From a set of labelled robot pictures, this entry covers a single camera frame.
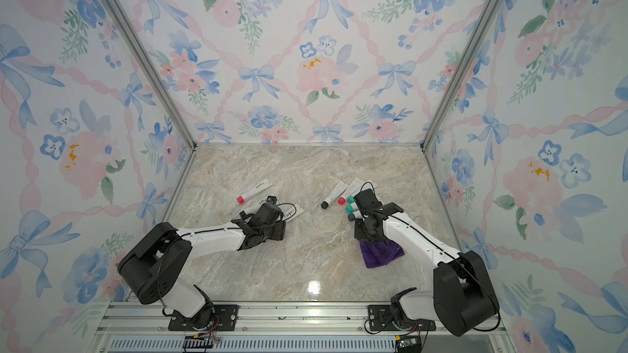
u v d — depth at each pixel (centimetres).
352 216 93
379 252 83
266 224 71
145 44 86
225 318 74
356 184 106
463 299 41
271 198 84
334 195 100
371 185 107
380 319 73
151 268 45
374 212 61
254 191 103
